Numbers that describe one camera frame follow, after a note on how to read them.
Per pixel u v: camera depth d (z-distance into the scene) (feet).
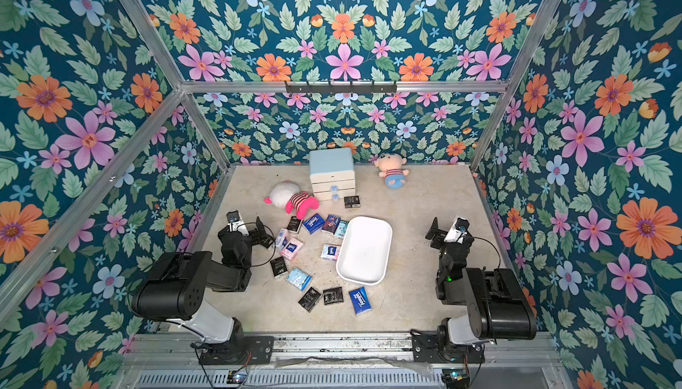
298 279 2.76
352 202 3.43
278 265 2.90
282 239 3.03
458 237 2.44
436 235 2.65
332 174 3.20
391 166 3.66
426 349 2.41
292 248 2.98
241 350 2.29
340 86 3.13
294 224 3.23
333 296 2.69
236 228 2.57
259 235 2.91
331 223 3.22
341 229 3.14
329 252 2.97
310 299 2.64
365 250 3.01
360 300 2.63
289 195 3.31
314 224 3.21
